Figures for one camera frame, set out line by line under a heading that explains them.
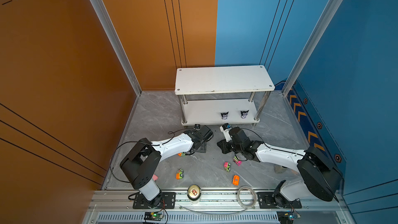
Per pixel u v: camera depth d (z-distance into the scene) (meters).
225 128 0.77
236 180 0.78
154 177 0.81
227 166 0.82
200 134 0.70
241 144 0.66
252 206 0.71
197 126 0.81
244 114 0.93
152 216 0.71
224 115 0.93
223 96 1.18
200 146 0.68
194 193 0.67
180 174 0.79
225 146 0.77
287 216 0.70
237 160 0.83
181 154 0.57
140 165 0.46
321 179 0.42
